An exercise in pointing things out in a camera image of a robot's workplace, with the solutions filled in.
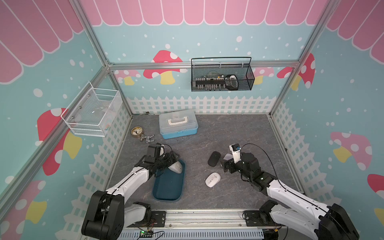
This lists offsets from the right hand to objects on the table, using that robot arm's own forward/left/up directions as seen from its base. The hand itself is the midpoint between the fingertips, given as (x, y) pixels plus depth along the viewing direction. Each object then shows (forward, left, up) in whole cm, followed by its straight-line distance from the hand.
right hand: (227, 156), depth 83 cm
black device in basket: (+39, -5, +22) cm, 45 cm away
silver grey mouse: (-3, +29, -7) cm, 30 cm away
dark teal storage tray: (-12, +33, -13) cm, 37 cm away
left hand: (0, +29, -5) cm, 30 cm away
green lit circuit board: (-34, +42, -15) cm, 57 cm away
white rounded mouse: (-9, +8, -10) cm, 16 cm away
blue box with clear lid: (+25, +29, 0) cm, 38 cm away
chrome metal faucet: (+21, +52, -11) cm, 57 cm away
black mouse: (+5, +6, -11) cm, 14 cm away
